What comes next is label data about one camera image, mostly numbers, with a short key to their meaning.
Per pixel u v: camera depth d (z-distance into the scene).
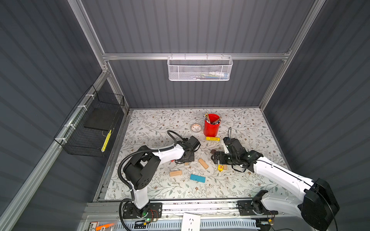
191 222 0.67
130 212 0.72
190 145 0.73
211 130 1.02
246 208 0.72
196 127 1.08
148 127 1.09
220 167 0.87
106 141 0.69
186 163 0.89
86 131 0.72
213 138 1.00
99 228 0.68
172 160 0.60
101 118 0.78
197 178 0.83
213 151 0.95
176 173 0.85
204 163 0.91
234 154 0.63
